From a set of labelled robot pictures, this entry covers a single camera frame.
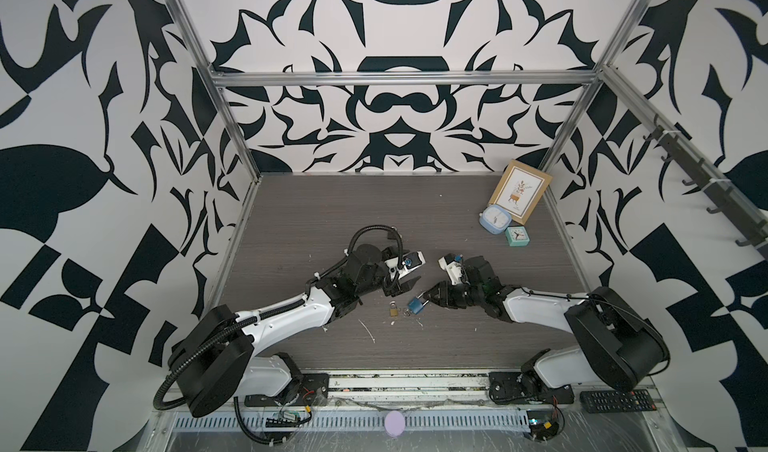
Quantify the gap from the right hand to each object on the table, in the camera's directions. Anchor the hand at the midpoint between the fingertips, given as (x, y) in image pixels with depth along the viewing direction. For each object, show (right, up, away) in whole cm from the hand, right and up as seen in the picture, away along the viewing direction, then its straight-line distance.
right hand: (427, 295), depth 86 cm
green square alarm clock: (+32, +15, +16) cm, 39 cm away
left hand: (-5, +13, -7) cm, 15 cm away
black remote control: (+42, -21, -14) cm, 49 cm away
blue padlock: (-3, -3, +1) cm, 5 cm away
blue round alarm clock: (+26, +21, +19) cm, 38 cm away
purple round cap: (-10, -20, -23) cm, 32 cm away
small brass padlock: (-9, -5, +2) cm, 11 cm away
